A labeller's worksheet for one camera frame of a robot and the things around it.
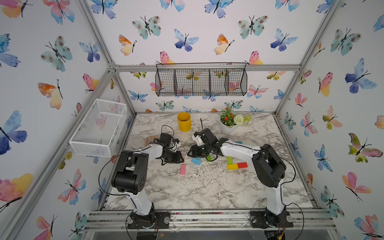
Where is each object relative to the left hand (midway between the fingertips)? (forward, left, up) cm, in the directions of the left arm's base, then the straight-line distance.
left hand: (182, 158), depth 94 cm
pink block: (-7, 0, -1) cm, 7 cm away
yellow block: (-5, -31, -2) cm, 31 cm away
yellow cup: (+23, -1, +8) cm, 25 cm away
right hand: (0, -5, +8) cm, 9 cm away
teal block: (+13, -39, -2) cm, 41 cm away
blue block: (-2, -9, 0) cm, 9 cm away
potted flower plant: (+19, -30, +13) cm, 38 cm away
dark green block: (-6, -16, +11) cm, 20 cm away
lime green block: (-2, -29, 0) cm, 29 cm away
